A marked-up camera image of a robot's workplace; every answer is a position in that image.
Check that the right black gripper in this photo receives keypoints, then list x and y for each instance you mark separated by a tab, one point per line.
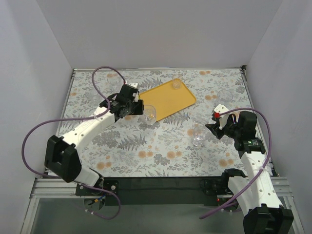
218	130

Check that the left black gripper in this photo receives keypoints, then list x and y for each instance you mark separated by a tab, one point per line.
139	107

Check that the small clear glass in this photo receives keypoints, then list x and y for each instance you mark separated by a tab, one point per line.
176	81

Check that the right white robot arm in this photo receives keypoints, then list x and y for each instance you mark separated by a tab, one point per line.
253	191

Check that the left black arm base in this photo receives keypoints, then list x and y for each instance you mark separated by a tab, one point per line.
95	200

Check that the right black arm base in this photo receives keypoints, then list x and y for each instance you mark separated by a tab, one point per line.
218	189

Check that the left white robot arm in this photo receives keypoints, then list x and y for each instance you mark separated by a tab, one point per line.
62	153

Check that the yellow plastic tray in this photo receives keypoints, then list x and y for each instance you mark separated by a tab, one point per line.
167	100

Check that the floral patterned table mat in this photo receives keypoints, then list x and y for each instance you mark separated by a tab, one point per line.
132	148

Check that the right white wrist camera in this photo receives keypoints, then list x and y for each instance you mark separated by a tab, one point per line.
221	113

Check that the aluminium frame rail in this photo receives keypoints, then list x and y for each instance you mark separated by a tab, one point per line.
48	188

